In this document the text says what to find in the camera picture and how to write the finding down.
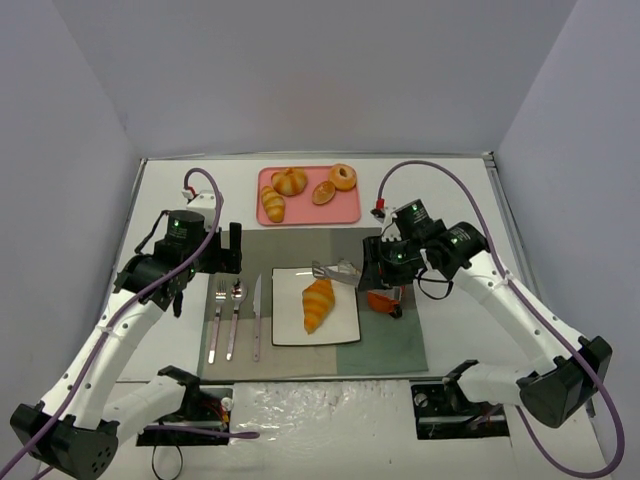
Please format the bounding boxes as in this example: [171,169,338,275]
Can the round pumpkin bread bun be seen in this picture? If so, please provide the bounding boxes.
[271,168,308,197]

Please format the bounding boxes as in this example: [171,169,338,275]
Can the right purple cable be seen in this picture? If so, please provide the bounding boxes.
[374,159,626,479]

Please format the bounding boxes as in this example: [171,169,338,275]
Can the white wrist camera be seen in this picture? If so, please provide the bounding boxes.
[182,186,223,232]
[370,198,402,242]

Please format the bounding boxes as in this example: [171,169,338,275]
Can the glazed donut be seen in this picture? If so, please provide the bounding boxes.
[328,164,357,191]

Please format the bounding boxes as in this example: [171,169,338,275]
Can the pink serving tray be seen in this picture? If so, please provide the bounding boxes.
[256,165,361,227]

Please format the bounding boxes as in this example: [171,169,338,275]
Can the grey green placemat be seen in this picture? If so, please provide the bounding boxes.
[198,228,429,382]

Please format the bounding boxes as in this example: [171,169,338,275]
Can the pink handled fork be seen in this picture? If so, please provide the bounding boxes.
[207,280,227,364]

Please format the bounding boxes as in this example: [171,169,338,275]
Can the orange mug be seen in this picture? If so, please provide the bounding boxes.
[367,290,403,319]

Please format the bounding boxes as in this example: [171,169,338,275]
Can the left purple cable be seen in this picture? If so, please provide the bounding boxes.
[0,169,261,480]

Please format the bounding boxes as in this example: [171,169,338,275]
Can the white square plate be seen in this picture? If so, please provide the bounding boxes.
[272,267,361,347]

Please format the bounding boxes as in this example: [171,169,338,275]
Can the large striped croissant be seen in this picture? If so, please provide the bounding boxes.
[302,279,335,334]

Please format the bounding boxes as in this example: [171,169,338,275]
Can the aluminium frame rail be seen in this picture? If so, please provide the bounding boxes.
[482,152,599,419]

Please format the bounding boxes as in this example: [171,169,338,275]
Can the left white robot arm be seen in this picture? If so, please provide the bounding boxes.
[10,210,242,479]

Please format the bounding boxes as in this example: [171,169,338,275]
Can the purple cable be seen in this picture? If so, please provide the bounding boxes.
[374,159,626,479]
[0,169,261,480]

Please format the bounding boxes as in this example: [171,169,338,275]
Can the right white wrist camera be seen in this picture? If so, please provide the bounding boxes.
[370,198,402,242]

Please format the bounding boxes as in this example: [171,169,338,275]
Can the pink handled knife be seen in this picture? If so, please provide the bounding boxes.
[253,274,262,362]

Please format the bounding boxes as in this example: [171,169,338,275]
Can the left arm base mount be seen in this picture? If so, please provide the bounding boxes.
[135,385,233,447]

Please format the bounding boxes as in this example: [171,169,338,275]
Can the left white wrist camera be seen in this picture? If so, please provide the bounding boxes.
[182,186,223,232]

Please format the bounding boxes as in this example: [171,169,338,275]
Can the small striped croissant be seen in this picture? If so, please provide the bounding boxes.
[260,185,285,223]

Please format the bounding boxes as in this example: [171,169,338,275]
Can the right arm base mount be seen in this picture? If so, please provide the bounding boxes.
[410,381,510,441]

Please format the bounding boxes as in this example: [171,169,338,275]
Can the metal serving tongs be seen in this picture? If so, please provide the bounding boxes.
[311,260,361,287]

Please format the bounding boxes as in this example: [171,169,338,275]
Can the pink handled spoon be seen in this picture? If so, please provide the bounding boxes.
[226,278,248,361]

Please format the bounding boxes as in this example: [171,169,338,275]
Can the small round bun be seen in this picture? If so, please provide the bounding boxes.
[311,181,336,206]

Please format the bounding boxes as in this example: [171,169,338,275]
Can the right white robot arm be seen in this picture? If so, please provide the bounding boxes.
[358,200,612,428]

